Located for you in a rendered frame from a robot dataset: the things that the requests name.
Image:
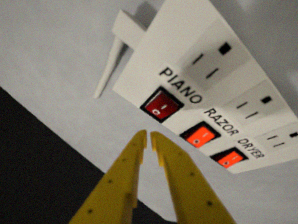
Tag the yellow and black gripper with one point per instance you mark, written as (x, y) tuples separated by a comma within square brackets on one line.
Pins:
[(113, 199)]

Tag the white power strip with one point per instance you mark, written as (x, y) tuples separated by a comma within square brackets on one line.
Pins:
[(191, 73)]

